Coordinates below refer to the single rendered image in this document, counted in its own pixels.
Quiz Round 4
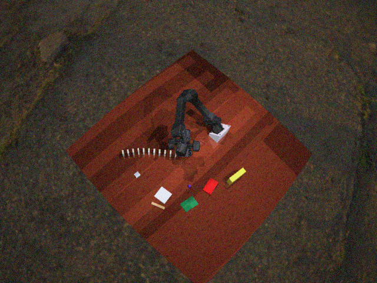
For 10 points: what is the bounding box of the green flat rectangular mat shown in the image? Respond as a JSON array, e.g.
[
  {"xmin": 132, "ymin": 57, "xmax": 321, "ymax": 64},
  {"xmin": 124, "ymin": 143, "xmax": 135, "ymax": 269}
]
[{"xmin": 180, "ymin": 196, "xmax": 198, "ymax": 212}]

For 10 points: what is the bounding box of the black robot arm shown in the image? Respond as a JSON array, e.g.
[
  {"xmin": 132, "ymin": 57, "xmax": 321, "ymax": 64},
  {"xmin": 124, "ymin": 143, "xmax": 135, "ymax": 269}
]
[{"xmin": 171, "ymin": 88, "xmax": 224, "ymax": 157}]

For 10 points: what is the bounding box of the red rectangular block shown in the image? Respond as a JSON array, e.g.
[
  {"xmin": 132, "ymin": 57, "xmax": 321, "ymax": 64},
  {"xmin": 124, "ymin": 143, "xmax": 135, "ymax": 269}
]
[{"xmin": 202, "ymin": 178, "xmax": 218, "ymax": 195}]

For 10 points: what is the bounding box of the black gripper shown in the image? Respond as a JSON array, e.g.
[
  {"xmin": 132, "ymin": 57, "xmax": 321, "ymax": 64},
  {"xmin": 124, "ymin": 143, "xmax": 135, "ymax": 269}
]
[{"xmin": 168, "ymin": 139, "xmax": 200, "ymax": 152}]

